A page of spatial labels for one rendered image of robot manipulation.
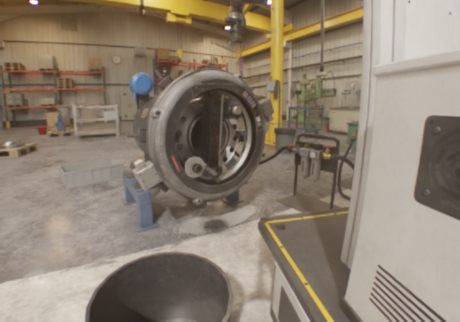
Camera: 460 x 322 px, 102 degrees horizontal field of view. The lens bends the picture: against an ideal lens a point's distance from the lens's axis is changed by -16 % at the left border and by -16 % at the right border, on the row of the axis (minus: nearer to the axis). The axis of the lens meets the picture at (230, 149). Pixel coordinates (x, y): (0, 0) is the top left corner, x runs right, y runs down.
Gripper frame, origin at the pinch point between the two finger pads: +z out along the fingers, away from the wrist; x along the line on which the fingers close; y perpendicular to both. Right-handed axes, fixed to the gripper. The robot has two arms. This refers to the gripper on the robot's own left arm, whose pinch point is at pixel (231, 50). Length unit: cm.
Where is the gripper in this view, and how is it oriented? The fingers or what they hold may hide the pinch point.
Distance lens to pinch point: 152.3
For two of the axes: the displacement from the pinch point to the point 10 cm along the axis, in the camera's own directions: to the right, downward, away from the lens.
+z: -0.6, 9.9, 1.4
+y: 6.3, -0.7, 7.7
